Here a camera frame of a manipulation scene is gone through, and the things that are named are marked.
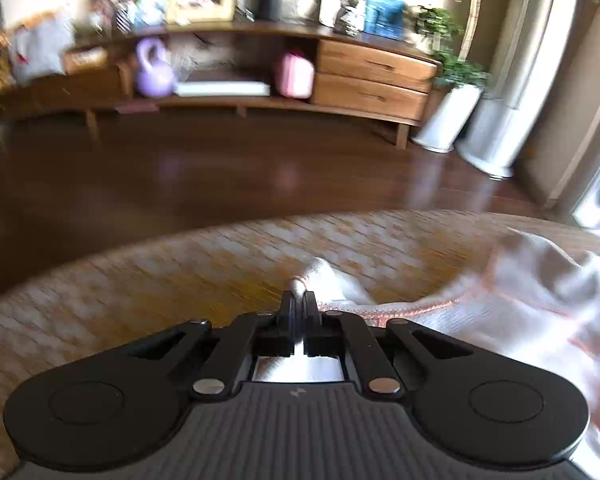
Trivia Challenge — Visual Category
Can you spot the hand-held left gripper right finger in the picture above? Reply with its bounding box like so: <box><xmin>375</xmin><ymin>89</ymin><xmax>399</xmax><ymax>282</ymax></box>
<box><xmin>302</xmin><ymin>290</ymin><xmax>474</xmax><ymax>404</ymax></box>

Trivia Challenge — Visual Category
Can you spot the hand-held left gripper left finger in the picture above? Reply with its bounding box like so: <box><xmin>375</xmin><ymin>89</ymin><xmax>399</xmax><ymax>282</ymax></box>
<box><xmin>125</xmin><ymin>290</ymin><xmax>295</xmax><ymax>403</ymax></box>

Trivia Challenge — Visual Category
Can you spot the white garment orange stitching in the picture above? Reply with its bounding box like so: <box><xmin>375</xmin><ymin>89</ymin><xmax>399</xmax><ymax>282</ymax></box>
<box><xmin>252</xmin><ymin>225</ymin><xmax>600</xmax><ymax>480</ymax></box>

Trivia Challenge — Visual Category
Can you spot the yellow floral lace tablecloth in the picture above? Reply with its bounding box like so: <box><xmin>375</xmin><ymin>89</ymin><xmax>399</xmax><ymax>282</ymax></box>
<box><xmin>0</xmin><ymin>210</ymin><xmax>600</xmax><ymax>480</ymax></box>

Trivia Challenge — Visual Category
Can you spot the white flat box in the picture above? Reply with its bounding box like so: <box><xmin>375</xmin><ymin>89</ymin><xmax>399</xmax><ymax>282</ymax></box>
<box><xmin>172</xmin><ymin>80</ymin><xmax>272</xmax><ymax>98</ymax></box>

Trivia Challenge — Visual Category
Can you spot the pink case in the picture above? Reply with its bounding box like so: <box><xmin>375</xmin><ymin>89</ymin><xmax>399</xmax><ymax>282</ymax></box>
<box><xmin>279</xmin><ymin>51</ymin><xmax>315</xmax><ymax>100</ymax></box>

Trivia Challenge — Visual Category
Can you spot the green tree in white planter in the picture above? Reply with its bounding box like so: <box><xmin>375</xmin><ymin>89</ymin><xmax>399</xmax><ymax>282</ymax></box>
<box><xmin>410</xmin><ymin>0</ymin><xmax>519</xmax><ymax>154</ymax></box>

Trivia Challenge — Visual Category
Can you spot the wooden TV console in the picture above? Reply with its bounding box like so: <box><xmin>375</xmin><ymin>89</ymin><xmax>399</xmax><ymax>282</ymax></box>
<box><xmin>0</xmin><ymin>22</ymin><xmax>443</xmax><ymax>150</ymax></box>

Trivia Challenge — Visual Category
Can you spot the white tower air conditioner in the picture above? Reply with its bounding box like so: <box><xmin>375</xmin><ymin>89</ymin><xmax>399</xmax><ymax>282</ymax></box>
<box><xmin>455</xmin><ymin>0</ymin><xmax>581</xmax><ymax>181</ymax></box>

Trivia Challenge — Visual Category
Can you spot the purple kettlebell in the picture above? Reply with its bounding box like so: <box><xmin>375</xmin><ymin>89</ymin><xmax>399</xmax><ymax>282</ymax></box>
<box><xmin>135</xmin><ymin>37</ymin><xmax>176</xmax><ymax>99</ymax></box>

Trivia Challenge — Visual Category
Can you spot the pale glass vase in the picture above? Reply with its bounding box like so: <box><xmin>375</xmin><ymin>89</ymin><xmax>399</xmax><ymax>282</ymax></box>
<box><xmin>320</xmin><ymin>0</ymin><xmax>342</xmax><ymax>27</ymax></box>

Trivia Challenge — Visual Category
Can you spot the blue photo print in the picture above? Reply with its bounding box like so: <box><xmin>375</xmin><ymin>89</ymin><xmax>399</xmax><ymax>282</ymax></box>
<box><xmin>364</xmin><ymin>0</ymin><xmax>409</xmax><ymax>39</ymax></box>

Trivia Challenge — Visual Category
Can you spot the small white box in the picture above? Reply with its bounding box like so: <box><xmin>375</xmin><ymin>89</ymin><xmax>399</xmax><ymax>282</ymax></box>
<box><xmin>62</xmin><ymin>47</ymin><xmax>109</xmax><ymax>74</ymax></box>

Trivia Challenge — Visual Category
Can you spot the small figure photo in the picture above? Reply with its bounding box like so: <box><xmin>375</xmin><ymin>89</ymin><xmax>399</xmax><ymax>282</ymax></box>
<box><xmin>135</xmin><ymin>0</ymin><xmax>169</xmax><ymax>27</ymax></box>

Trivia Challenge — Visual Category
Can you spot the white gift bag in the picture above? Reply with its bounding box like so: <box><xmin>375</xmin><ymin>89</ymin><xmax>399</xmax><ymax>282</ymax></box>
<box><xmin>7</xmin><ymin>19</ymin><xmax>76</xmax><ymax>84</ymax></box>

